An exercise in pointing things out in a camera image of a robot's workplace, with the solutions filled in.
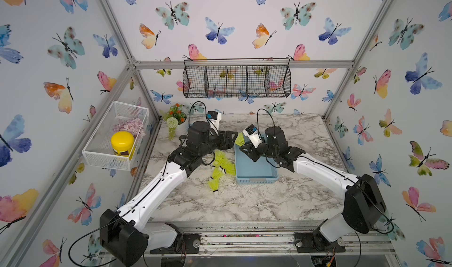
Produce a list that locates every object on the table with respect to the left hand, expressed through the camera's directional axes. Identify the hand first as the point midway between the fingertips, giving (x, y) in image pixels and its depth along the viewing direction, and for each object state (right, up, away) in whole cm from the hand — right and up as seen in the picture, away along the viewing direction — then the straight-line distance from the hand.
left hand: (233, 132), depth 73 cm
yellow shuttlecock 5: (-10, -26, +15) cm, 31 cm away
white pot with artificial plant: (-32, +7, +28) cm, 43 cm away
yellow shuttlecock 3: (-3, -19, +21) cm, 28 cm away
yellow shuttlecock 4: (-8, -20, +18) cm, 29 cm away
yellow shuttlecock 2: (-7, -14, +23) cm, 28 cm away
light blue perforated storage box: (+8, -21, +21) cm, 31 cm away
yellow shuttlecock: (+3, -4, +7) cm, 9 cm away
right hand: (+5, -5, +8) cm, 11 cm away
